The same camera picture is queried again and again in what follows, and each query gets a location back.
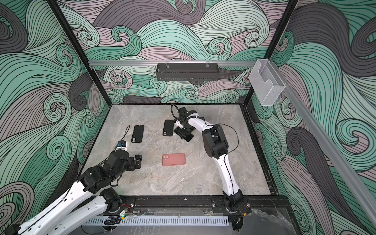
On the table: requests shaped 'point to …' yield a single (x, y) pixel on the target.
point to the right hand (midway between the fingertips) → (186, 133)
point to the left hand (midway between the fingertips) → (135, 156)
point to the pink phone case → (174, 159)
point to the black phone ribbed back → (189, 137)
